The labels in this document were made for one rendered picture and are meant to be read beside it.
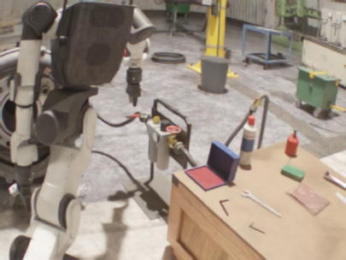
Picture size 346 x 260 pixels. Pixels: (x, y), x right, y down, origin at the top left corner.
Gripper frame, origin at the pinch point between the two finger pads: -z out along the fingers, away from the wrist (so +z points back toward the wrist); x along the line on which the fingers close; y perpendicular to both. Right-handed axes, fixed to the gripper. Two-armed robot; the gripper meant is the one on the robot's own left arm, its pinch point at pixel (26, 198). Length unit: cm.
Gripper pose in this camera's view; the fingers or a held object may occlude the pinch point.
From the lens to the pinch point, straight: 136.6
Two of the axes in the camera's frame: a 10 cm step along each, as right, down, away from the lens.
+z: 2.3, -8.9, -3.9
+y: -7.9, 0.7, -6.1
